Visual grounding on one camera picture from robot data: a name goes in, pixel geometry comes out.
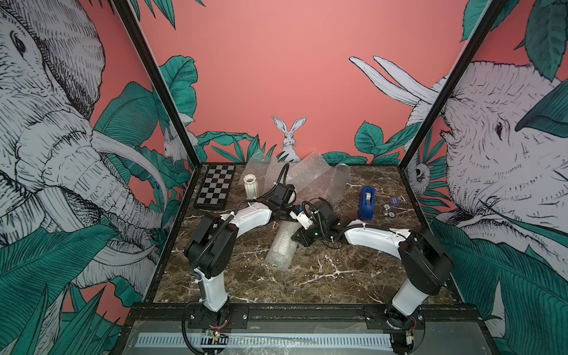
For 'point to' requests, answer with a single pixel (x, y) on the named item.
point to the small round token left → (387, 206)
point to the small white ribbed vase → (251, 186)
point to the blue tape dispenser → (367, 203)
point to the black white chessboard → (214, 190)
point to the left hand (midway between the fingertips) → (299, 211)
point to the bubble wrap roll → (341, 176)
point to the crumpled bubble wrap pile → (310, 177)
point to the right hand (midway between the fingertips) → (291, 235)
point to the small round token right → (391, 214)
